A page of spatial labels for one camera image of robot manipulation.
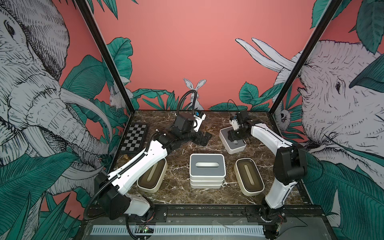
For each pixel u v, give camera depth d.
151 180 0.79
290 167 0.49
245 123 0.70
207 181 0.73
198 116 0.63
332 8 0.70
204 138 0.65
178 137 0.54
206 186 0.78
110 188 0.39
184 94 0.51
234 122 0.87
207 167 0.72
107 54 0.86
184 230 0.70
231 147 0.93
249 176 0.82
